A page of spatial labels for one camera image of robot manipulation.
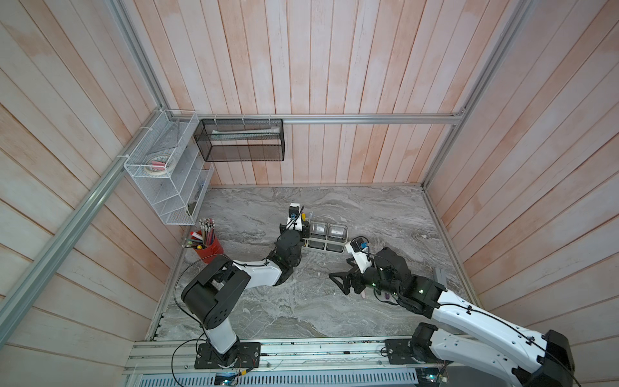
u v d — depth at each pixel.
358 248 0.64
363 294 0.85
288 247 0.67
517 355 0.43
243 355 0.73
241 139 1.04
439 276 0.88
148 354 0.75
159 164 0.73
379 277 0.59
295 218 0.72
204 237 0.87
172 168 0.74
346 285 0.65
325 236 0.91
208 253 0.88
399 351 0.73
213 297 0.47
